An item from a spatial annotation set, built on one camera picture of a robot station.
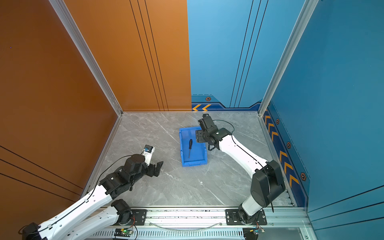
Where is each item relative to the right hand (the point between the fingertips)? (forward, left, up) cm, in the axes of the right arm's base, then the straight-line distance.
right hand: (202, 134), depth 85 cm
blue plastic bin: (-2, +6, -19) cm, 20 cm away
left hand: (-14, +25, -3) cm, 29 cm away
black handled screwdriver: (+3, +8, -16) cm, 18 cm away
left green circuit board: (-44, +40, -19) cm, 62 cm away
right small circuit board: (-44, -26, -18) cm, 54 cm away
